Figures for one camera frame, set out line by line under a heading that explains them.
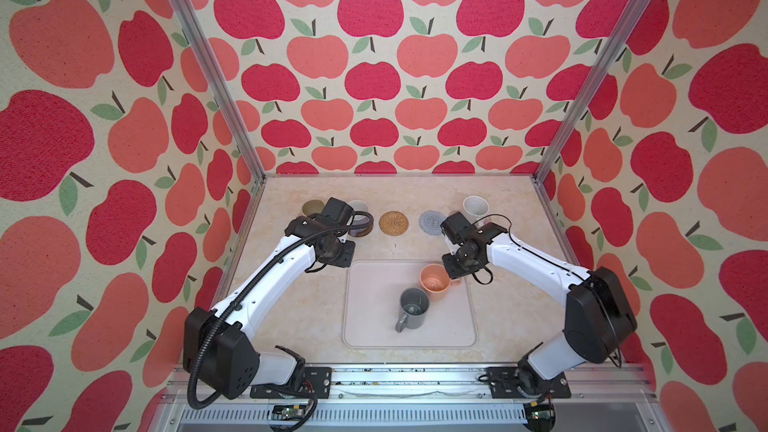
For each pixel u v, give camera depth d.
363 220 1.01
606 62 0.86
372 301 0.88
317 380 0.75
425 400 0.73
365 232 1.04
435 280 0.91
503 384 0.73
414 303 0.83
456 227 0.72
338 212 0.63
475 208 1.02
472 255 0.63
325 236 0.56
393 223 1.07
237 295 0.44
